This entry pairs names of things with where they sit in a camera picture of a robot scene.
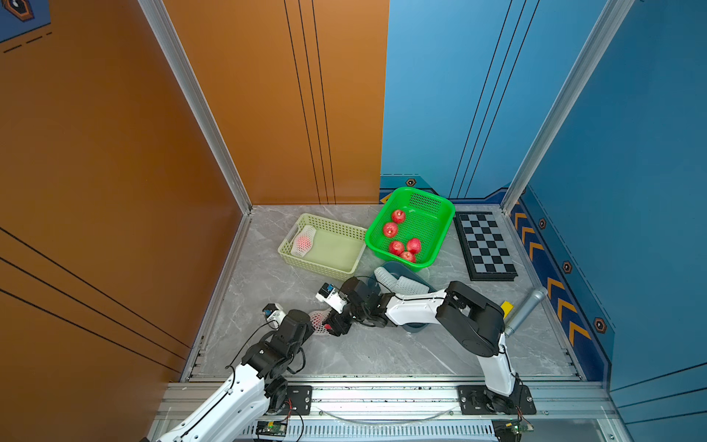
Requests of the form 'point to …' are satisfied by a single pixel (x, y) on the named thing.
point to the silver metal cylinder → (535, 298)
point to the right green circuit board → (508, 430)
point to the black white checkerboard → (485, 250)
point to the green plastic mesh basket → (428, 218)
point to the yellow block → (506, 307)
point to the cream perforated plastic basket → (326, 246)
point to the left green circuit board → (274, 428)
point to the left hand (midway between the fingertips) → (311, 316)
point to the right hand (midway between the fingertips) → (324, 320)
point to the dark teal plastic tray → (401, 271)
